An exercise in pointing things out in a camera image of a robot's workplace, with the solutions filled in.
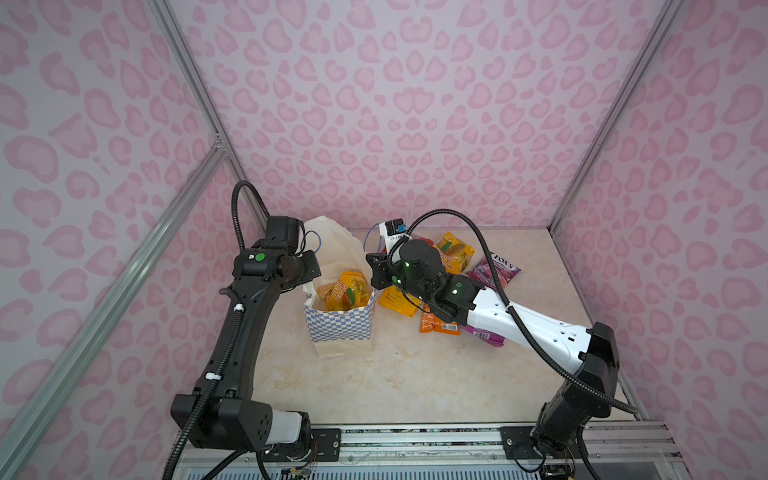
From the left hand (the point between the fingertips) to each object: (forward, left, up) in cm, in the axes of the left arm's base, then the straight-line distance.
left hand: (310, 264), depth 76 cm
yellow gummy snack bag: (0, -7, -15) cm, 16 cm away
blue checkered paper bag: (-15, -7, -9) cm, 19 cm away
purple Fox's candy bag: (+15, -59, -24) cm, 65 cm away
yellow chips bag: (-14, -21, +5) cm, 26 cm away
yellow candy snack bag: (+17, -42, -19) cm, 49 cm away
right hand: (-3, -15, +6) cm, 16 cm away
